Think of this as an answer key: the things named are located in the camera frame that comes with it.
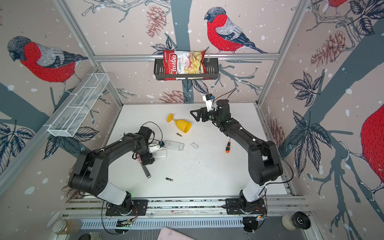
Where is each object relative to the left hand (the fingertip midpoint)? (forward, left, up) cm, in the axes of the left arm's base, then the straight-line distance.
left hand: (147, 154), depth 90 cm
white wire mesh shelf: (+8, +32, +28) cm, 44 cm away
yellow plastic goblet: (+20, -22, +1) cm, 30 cm away
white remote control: (+1, -8, 0) cm, 8 cm away
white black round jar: (-35, -72, +9) cm, 80 cm away
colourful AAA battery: (+16, -19, -3) cm, 25 cm away
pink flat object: (-38, -17, 0) cm, 42 cm away
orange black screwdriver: (+4, -51, -1) cm, 51 cm away
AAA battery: (-14, -15, -3) cm, 21 cm away
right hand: (+16, -29, +20) cm, 39 cm away
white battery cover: (+7, -30, -2) cm, 31 cm away
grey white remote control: (+7, -17, -2) cm, 18 cm away
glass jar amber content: (-36, +25, +8) cm, 45 cm away
